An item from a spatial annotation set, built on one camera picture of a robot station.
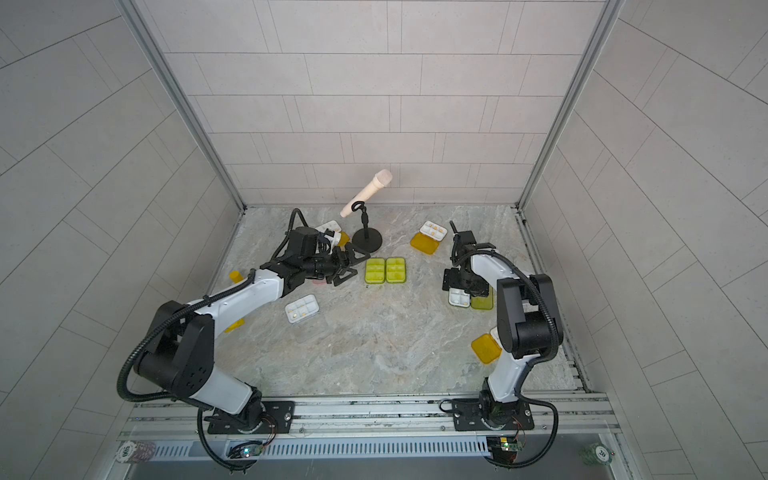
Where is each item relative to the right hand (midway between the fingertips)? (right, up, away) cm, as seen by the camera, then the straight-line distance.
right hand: (460, 286), depth 95 cm
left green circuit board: (-52, -30, -30) cm, 67 cm away
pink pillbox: (-40, +5, -21) cm, 45 cm away
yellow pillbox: (-10, +15, +12) cm, 21 cm away
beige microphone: (-25, +32, -11) cm, 42 cm away
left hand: (-28, +9, -13) cm, 32 cm away
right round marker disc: (+23, -29, -33) cm, 49 cm away
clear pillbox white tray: (-49, -5, -6) cm, 50 cm away
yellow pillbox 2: (+5, -15, -12) cm, 20 cm away
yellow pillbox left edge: (-70, +4, -3) cm, 70 cm away
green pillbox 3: (-1, -3, -3) cm, 5 cm away
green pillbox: (-28, +5, +2) cm, 28 cm away
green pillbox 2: (-21, +5, +4) cm, 22 cm away
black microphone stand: (-32, +15, +10) cm, 37 cm away
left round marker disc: (-76, -28, -34) cm, 88 cm away
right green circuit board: (+6, -31, -27) cm, 42 cm away
